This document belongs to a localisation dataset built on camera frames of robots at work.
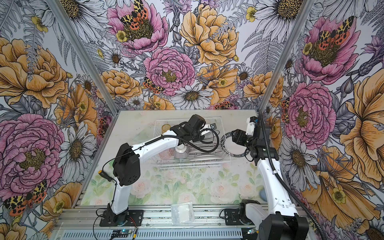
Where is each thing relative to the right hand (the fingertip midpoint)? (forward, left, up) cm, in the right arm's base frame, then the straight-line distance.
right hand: (236, 137), depth 79 cm
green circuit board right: (-38, -4, -23) cm, 44 cm away
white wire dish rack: (-8, +13, +3) cm, 16 cm away
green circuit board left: (-37, +58, -22) cm, 72 cm away
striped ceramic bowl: (+2, +30, -15) cm, 34 cm away
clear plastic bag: (-29, +29, -22) cm, 46 cm away
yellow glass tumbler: (+18, +41, -12) cm, 46 cm away
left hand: (+10, +20, -5) cm, 23 cm away
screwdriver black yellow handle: (-10, +74, -20) cm, 77 cm away
